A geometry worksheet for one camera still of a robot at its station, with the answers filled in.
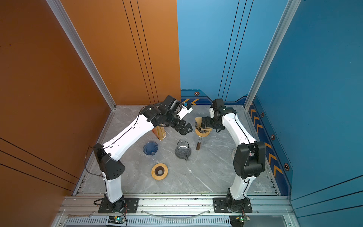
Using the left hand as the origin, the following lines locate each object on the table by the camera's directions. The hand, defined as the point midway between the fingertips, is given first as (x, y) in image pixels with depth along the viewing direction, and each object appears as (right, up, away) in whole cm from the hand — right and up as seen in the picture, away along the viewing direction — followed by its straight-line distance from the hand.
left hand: (187, 123), depth 76 cm
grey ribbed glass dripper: (+7, -3, +12) cm, 14 cm away
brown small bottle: (+7, -14, +13) cm, 21 cm away
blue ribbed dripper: (-24, -16, +14) cm, 32 cm away
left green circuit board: (-36, -48, -5) cm, 61 cm away
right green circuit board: (+25, -49, -5) cm, 55 cm away
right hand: (+13, -2, +14) cm, 19 cm away
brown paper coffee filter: (+7, +1, +9) cm, 12 cm away
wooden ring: (-17, -30, +9) cm, 35 cm away
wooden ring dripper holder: (+10, -7, +13) cm, 18 cm away
